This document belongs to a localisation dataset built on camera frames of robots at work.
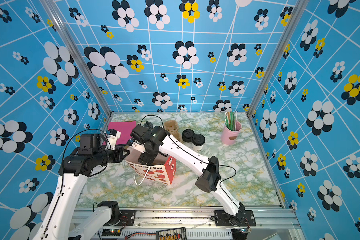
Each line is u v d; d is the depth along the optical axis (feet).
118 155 1.99
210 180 1.63
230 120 3.14
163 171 2.26
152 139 1.69
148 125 3.22
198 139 2.94
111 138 2.08
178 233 2.26
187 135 3.33
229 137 3.12
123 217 2.40
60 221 1.26
